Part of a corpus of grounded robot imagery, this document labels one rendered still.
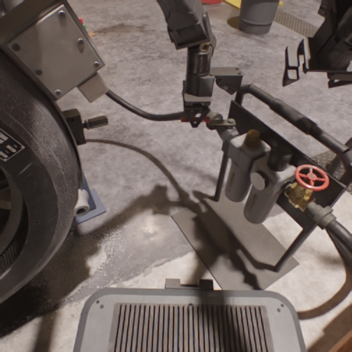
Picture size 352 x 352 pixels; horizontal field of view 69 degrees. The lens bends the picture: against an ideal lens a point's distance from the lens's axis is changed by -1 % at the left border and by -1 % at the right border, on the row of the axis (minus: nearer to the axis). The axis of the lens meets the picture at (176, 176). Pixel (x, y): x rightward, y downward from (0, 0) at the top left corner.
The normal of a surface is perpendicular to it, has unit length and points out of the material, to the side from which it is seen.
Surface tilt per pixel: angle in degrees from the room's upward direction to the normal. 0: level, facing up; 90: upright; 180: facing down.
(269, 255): 0
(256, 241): 0
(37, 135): 87
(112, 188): 0
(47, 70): 90
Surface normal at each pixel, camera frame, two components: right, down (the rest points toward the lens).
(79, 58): 0.52, 0.65
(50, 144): 0.87, 0.33
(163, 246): 0.02, -0.66
